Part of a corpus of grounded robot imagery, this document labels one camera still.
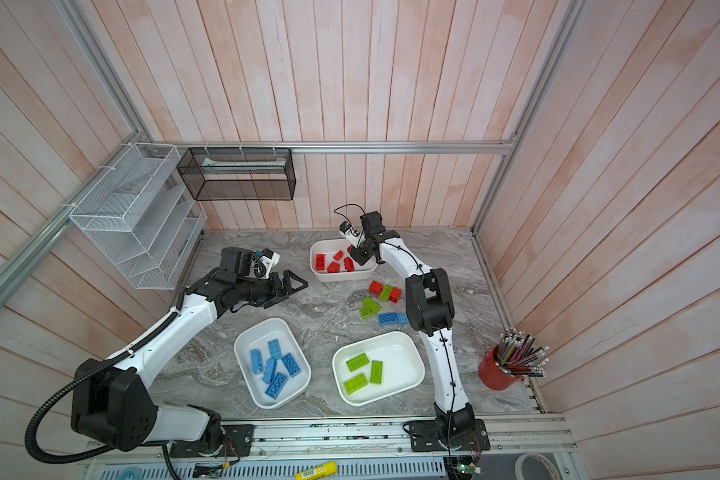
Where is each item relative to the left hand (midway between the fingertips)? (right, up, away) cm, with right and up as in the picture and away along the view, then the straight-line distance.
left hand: (298, 295), depth 80 cm
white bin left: (-14, -14, +9) cm, 22 cm away
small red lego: (+10, +11, +31) cm, 34 cm away
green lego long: (+16, -25, +2) cm, 29 cm away
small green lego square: (+19, -8, +16) cm, 26 cm away
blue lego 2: (-3, -21, +5) cm, 21 cm away
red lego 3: (+23, 0, +22) cm, 32 cm away
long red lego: (+13, +8, +28) cm, 32 cm away
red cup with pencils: (+57, -16, -4) cm, 59 cm away
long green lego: (+21, -6, +19) cm, 29 cm away
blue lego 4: (-6, -25, +1) cm, 26 cm away
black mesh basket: (-26, +40, +25) cm, 54 cm away
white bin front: (+30, -22, +6) cm, 38 cm away
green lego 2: (+22, -23, +4) cm, 32 cm away
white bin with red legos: (+6, +9, +29) cm, 31 cm away
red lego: (+3, +8, +28) cm, 29 cm away
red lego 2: (+8, +7, +27) cm, 29 cm away
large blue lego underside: (+26, -9, +13) cm, 31 cm away
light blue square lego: (+31, -9, +13) cm, 35 cm away
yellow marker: (+7, -40, -12) cm, 42 cm away
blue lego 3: (-9, -22, +3) cm, 24 cm away
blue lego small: (-8, -17, +8) cm, 21 cm away
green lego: (+16, -21, +6) cm, 27 cm away
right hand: (+16, +14, +26) cm, 33 cm away
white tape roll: (+54, -40, -11) cm, 68 cm away
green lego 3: (+26, -3, +21) cm, 33 cm away
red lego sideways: (+29, -2, +20) cm, 35 cm away
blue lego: (-12, -21, +4) cm, 25 cm away
